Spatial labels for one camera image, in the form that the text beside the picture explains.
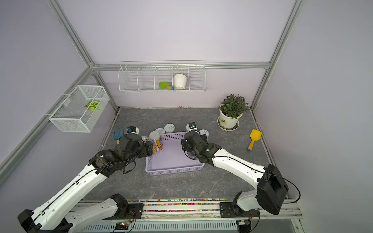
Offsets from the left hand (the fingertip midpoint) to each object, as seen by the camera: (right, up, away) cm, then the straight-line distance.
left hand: (145, 146), depth 73 cm
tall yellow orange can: (+1, +3, +15) cm, 16 cm away
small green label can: (+8, +8, +29) cm, 31 cm away
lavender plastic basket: (+10, -12, +22) cm, 27 cm away
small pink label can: (+2, +6, +27) cm, 27 cm away
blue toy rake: (-31, +2, +32) cm, 44 cm away
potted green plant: (+49, +20, +23) cm, 58 cm away
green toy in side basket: (-31, +21, +8) cm, 39 cm away
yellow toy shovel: (+69, +3, +30) cm, 75 cm away
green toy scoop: (+4, +38, +27) cm, 47 cm away
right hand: (+23, +4, +9) cm, 25 cm away
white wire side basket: (-40, +19, +9) cm, 45 cm away
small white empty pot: (+16, +39, +20) cm, 47 cm away
